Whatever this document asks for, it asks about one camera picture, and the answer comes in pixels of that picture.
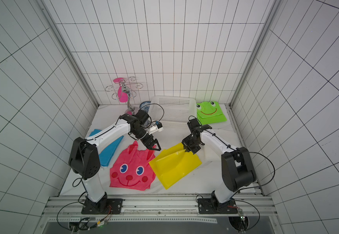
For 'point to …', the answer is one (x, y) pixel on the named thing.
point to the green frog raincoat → (210, 112)
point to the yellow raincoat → (174, 164)
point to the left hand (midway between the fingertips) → (153, 147)
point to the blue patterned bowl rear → (146, 107)
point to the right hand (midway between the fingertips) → (177, 148)
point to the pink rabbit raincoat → (132, 168)
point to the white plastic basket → (173, 111)
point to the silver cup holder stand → (124, 89)
